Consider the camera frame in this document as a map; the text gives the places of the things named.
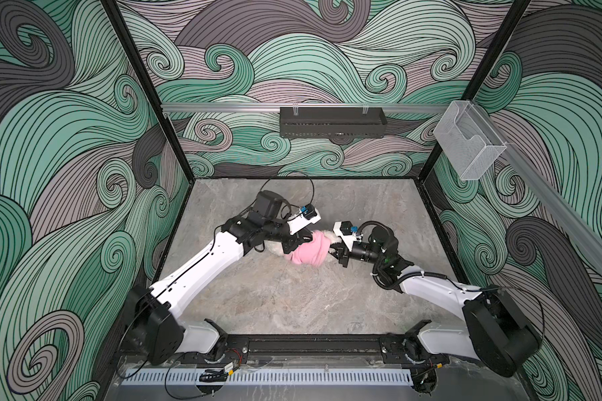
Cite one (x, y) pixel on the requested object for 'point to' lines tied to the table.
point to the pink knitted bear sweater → (313, 252)
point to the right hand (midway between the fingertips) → (321, 241)
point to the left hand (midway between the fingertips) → (313, 235)
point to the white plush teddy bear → (275, 248)
